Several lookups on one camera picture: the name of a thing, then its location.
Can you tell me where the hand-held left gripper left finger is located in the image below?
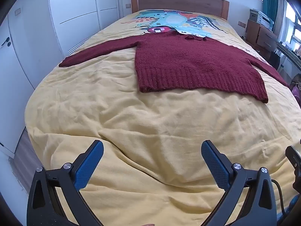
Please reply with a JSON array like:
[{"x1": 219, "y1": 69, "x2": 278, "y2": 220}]
[{"x1": 26, "y1": 140, "x2": 104, "y2": 226}]

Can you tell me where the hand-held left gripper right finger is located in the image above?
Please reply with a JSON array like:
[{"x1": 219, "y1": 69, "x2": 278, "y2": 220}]
[{"x1": 201, "y1": 140, "x2": 278, "y2": 226}]

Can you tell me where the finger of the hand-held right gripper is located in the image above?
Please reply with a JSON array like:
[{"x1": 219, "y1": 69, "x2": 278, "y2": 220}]
[{"x1": 285, "y1": 146, "x2": 301, "y2": 170}]

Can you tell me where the dark red knitted sweater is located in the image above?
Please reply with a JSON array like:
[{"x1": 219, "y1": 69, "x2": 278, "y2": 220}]
[{"x1": 59, "y1": 31, "x2": 290, "y2": 104}]

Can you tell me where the bed with yellow cover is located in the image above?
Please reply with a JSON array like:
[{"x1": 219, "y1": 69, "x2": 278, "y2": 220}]
[{"x1": 25, "y1": 9, "x2": 301, "y2": 226}]

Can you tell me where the purple bag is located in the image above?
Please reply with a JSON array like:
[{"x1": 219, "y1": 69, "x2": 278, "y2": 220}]
[{"x1": 289, "y1": 74, "x2": 301, "y2": 102}]

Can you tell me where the black bag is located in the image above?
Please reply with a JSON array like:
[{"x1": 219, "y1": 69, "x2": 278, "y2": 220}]
[{"x1": 268, "y1": 50, "x2": 281, "y2": 70}]

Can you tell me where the desk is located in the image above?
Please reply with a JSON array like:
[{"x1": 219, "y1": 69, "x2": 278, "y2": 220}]
[{"x1": 276, "y1": 41, "x2": 301, "y2": 76}]

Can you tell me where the wooden bedside cabinet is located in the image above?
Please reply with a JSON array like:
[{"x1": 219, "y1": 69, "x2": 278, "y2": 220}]
[{"x1": 246, "y1": 19, "x2": 278, "y2": 59}]

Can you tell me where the white door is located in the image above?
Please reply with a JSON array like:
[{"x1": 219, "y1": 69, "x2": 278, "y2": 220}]
[{"x1": 0, "y1": 12, "x2": 64, "y2": 156}]

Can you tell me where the window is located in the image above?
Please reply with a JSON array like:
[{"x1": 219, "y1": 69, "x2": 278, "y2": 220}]
[{"x1": 283, "y1": 2, "x2": 301, "y2": 52}]

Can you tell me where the white printer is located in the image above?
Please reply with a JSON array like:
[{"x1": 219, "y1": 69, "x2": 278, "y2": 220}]
[{"x1": 257, "y1": 14, "x2": 274, "y2": 30}]

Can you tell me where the teal curtain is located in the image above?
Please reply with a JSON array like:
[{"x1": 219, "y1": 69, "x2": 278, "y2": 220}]
[{"x1": 262, "y1": 0, "x2": 286, "y2": 41}]

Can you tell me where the white wardrobe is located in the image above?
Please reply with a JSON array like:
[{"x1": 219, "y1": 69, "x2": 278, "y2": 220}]
[{"x1": 48, "y1": 0, "x2": 120, "y2": 57}]

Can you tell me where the wooden headboard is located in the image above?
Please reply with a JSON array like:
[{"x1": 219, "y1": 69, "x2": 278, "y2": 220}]
[{"x1": 130, "y1": 0, "x2": 230, "y2": 20}]

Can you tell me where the black cable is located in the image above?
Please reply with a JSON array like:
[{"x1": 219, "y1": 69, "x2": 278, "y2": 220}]
[{"x1": 271, "y1": 180, "x2": 284, "y2": 217}]

